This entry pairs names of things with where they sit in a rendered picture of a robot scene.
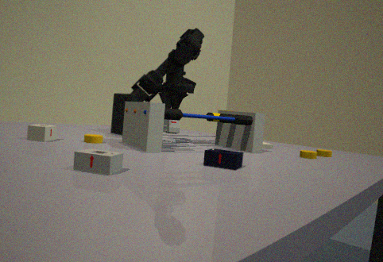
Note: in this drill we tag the yellow short cylinder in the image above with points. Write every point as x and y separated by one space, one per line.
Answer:
93 138
325 153
308 154

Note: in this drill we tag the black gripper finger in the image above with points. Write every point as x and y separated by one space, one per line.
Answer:
165 99
176 99

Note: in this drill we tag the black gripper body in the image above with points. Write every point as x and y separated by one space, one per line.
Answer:
173 82

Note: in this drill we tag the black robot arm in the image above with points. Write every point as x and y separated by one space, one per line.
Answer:
187 49

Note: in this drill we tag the beige rectangular block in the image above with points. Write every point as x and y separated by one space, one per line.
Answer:
265 145

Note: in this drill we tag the small white block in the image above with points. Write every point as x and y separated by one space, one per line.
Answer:
41 133

